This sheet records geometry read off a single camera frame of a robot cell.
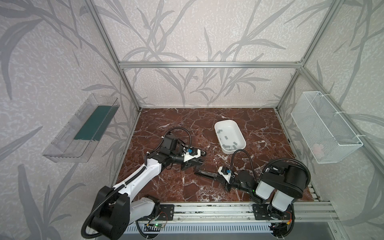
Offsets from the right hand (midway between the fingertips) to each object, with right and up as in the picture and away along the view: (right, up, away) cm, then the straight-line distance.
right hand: (216, 171), depth 85 cm
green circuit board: (-29, -21, -14) cm, 39 cm away
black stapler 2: (-6, -3, +3) cm, 7 cm away
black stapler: (-7, +8, +9) cm, 14 cm away
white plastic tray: (+11, +17, +18) cm, 28 cm away
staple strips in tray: (+7, +12, +14) cm, 20 cm away
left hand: (-9, +11, -7) cm, 16 cm away
